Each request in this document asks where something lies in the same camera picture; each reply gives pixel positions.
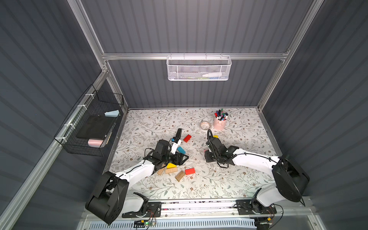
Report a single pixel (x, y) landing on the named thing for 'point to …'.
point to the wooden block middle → (169, 170)
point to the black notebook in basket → (95, 127)
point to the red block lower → (189, 171)
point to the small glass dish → (205, 125)
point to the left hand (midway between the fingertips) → (185, 157)
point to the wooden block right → (179, 175)
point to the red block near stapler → (187, 138)
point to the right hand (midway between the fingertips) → (206, 156)
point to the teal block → (181, 150)
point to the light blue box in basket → (114, 113)
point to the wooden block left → (159, 172)
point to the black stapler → (178, 135)
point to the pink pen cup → (220, 120)
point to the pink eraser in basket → (94, 143)
